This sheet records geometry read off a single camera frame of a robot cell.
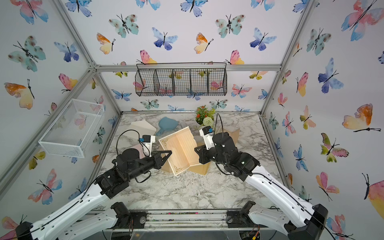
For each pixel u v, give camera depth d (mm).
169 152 682
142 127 1138
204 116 982
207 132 593
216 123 1131
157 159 591
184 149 725
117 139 1055
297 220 386
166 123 1154
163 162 644
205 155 594
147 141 612
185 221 751
